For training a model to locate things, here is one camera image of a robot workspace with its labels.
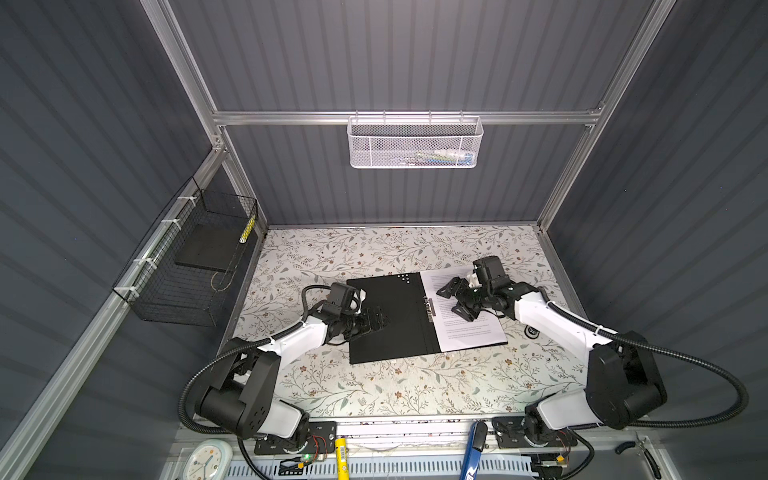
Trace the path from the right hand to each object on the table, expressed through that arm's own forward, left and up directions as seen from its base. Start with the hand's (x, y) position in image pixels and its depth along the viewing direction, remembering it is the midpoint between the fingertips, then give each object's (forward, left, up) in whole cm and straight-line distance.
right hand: (445, 299), depth 86 cm
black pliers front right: (-36, -46, -12) cm, 60 cm away
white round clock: (-38, +58, -8) cm, 70 cm away
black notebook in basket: (+5, +61, +19) cm, 64 cm away
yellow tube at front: (-38, +27, -9) cm, 47 cm away
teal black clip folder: (-5, +10, -12) cm, 16 cm away
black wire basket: (-3, +66, +18) cm, 68 cm away
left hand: (-5, +19, -6) cm, 21 cm away
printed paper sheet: (-5, -3, -11) cm, 13 cm away
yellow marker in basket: (+13, +55, +18) cm, 59 cm away
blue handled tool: (-36, -4, -8) cm, 37 cm away
